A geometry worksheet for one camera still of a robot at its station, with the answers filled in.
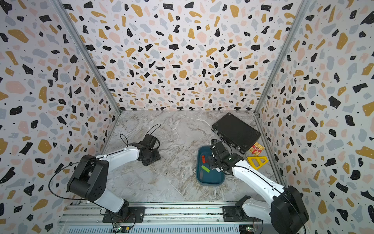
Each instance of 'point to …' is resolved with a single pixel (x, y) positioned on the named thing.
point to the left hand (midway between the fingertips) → (159, 158)
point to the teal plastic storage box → (205, 175)
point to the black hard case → (240, 135)
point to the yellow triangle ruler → (258, 159)
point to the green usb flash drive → (205, 168)
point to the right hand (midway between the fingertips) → (212, 159)
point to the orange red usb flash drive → (203, 159)
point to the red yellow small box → (256, 148)
